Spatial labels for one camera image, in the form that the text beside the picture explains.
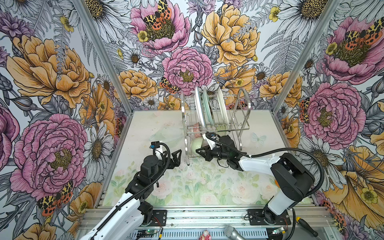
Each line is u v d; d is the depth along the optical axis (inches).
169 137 41.8
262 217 27.1
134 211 20.9
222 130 27.4
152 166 22.7
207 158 30.1
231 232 26.4
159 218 28.9
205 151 31.4
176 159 27.2
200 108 25.1
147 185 20.5
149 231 28.0
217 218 30.0
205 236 26.5
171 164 27.2
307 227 27.9
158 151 24.3
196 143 33.4
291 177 18.1
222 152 28.8
